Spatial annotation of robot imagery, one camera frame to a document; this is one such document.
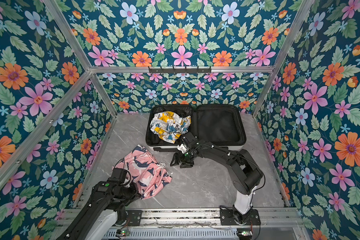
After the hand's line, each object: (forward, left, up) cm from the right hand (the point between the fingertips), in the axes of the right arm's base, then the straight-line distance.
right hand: (174, 164), depth 83 cm
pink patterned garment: (-5, +15, -6) cm, 17 cm away
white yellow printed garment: (+29, +7, 0) cm, 30 cm away
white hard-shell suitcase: (+31, -33, -1) cm, 46 cm away
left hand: (-14, +16, -5) cm, 22 cm away
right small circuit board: (-31, -35, -10) cm, 48 cm away
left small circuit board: (-31, +24, -9) cm, 40 cm away
